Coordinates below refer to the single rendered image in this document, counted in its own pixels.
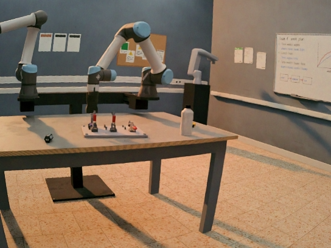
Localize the white plastic bottle with black cap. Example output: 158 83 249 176
179 105 193 136

